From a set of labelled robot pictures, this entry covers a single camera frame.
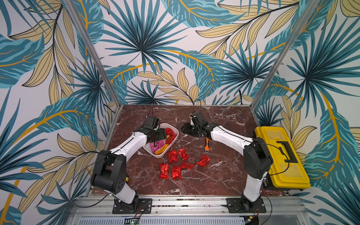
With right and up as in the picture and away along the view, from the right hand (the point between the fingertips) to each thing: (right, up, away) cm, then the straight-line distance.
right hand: (183, 129), depth 90 cm
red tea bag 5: (0, -16, +1) cm, 16 cm away
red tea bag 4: (-7, -17, +1) cm, 18 cm away
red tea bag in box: (-7, -5, +7) cm, 11 cm away
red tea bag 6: (+13, -19, -4) cm, 23 cm away
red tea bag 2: (-4, -25, -7) cm, 26 cm away
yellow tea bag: (-14, -13, -1) cm, 19 cm away
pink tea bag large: (-16, -8, -12) cm, 22 cm away
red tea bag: (-11, -25, -7) cm, 28 cm away
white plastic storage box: (-24, -12, +4) cm, 27 cm away
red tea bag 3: (+2, -22, -4) cm, 22 cm away
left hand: (-14, -5, 0) cm, 15 cm away
